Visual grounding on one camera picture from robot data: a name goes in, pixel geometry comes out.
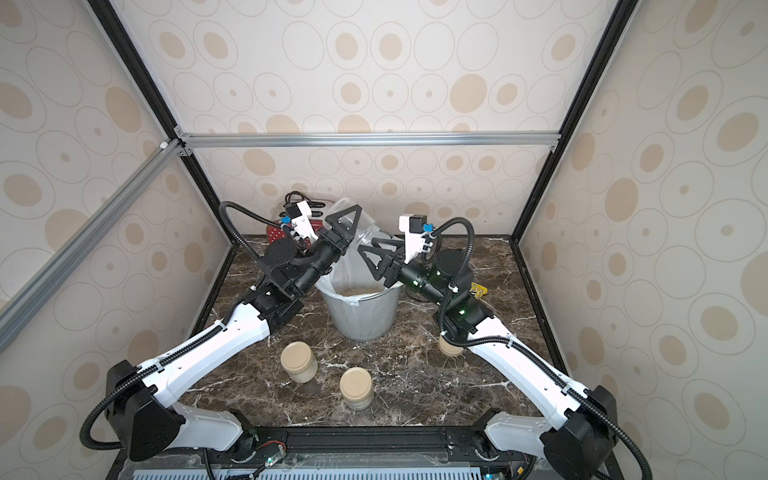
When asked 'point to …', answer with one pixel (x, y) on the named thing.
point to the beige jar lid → (449, 348)
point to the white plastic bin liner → (354, 277)
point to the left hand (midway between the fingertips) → (368, 214)
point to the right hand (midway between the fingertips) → (378, 243)
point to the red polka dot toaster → (275, 232)
